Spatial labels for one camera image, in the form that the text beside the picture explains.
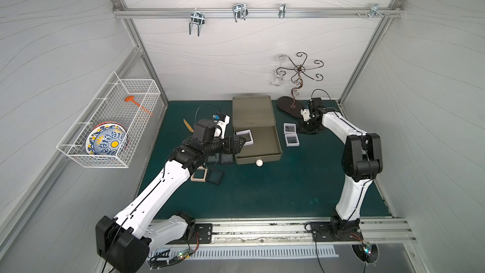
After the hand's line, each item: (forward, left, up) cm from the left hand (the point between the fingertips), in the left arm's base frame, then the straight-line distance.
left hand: (237, 139), depth 74 cm
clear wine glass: (+45, -20, +9) cm, 50 cm away
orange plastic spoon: (+15, +46, +8) cm, 49 cm away
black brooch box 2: (-5, +12, -24) cm, 28 cm away
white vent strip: (-36, +23, -25) cm, 49 cm away
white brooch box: (+9, -4, -9) cm, 13 cm away
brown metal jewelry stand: (+42, -30, -22) cm, 56 cm away
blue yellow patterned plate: (-7, +43, +10) cm, 45 cm away
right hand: (+19, -33, -17) cm, 41 cm away
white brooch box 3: (+16, -28, -24) cm, 41 cm away
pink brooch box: (-5, +19, -24) cm, 31 cm away
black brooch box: (+4, +7, -24) cm, 25 cm away
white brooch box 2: (+22, -28, -23) cm, 43 cm away
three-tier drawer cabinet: (+18, -8, -4) cm, 20 cm away
